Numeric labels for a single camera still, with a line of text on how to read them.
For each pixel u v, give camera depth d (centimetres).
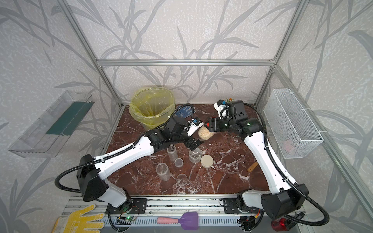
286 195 37
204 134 73
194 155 91
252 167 87
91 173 41
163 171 74
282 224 61
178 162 90
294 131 61
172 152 83
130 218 71
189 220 70
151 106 99
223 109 63
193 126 64
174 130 56
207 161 89
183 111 116
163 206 75
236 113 53
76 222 69
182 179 83
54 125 67
